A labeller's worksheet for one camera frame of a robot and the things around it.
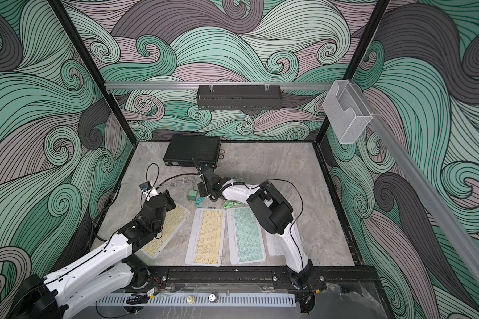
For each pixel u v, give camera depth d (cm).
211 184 75
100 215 93
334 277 74
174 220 88
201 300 70
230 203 90
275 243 81
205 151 111
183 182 100
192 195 95
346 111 79
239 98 95
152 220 60
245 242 81
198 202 95
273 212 53
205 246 81
